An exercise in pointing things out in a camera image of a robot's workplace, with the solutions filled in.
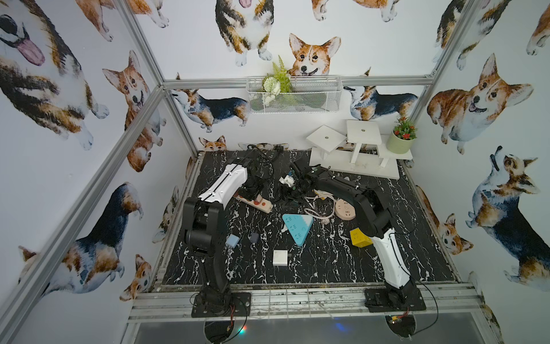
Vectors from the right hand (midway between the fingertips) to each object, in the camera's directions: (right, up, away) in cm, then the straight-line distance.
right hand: (274, 204), depth 90 cm
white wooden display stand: (+50, +26, +35) cm, 66 cm away
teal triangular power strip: (+10, -9, 0) cm, 14 cm away
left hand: (-6, +7, +2) cm, 9 cm away
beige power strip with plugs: (-7, 0, +2) cm, 7 cm away
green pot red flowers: (+54, +27, +2) cm, 60 cm away
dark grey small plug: (-8, -14, -1) cm, 16 cm away
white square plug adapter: (+3, -19, -8) cm, 21 cm away
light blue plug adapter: (-17, -15, -3) cm, 23 cm away
